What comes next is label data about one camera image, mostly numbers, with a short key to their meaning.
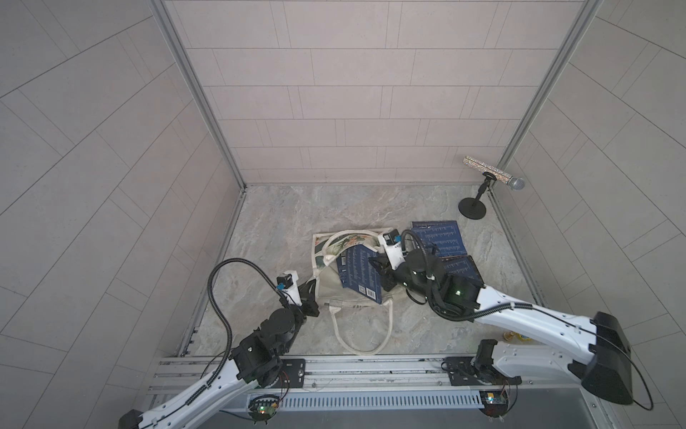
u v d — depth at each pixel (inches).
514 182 34.2
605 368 14.7
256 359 22.5
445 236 37.9
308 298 25.8
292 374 27.9
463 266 34.9
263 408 25.4
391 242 23.2
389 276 24.3
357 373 28.5
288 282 24.8
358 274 29.6
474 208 42.6
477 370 24.8
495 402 26.8
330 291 31.8
